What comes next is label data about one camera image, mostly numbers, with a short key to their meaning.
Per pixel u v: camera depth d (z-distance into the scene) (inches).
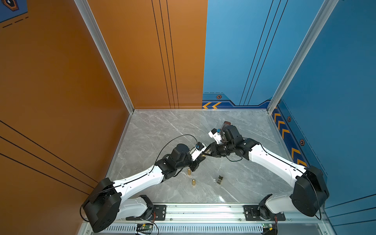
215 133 29.1
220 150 27.2
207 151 29.6
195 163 27.0
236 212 29.8
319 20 28.9
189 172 34.1
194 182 31.7
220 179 31.4
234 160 26.3
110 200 16.1
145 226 28.4
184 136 26.9
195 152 26.6
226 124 34.2
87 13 28.0
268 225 28.5
